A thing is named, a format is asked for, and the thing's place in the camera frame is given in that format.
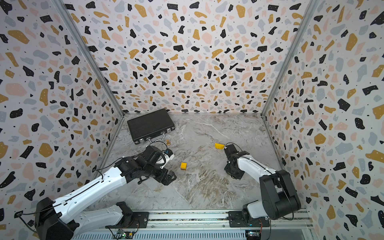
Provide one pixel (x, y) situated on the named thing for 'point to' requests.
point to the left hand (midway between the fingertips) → (171, 173)
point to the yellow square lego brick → (183, 166)
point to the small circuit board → (121, 234)
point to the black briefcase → (152, 126)
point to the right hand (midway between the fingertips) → (230, 173)
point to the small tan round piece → (168, 143)
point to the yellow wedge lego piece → (219, 146)
